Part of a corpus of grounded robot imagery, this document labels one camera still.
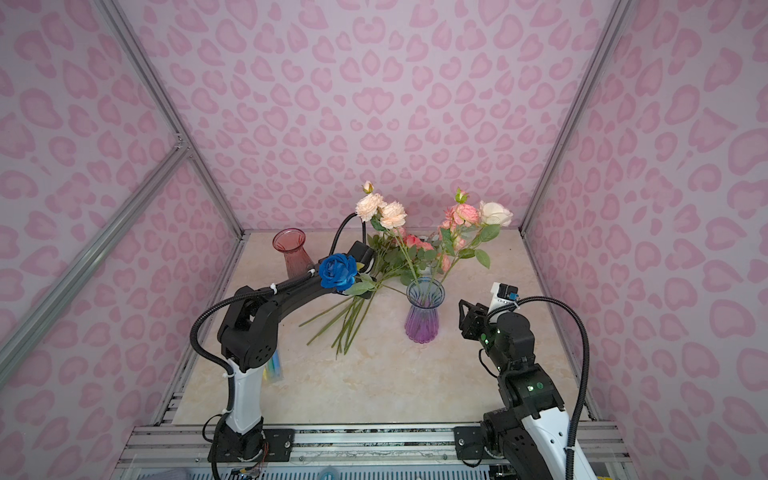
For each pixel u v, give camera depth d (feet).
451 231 2.27
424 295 2.69
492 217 2.13
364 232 2.82
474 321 2.06
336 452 2.40
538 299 1.96
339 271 1.82
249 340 1.70
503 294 2.02
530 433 1.79
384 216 2.31
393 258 3.53
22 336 1.68
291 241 3.03
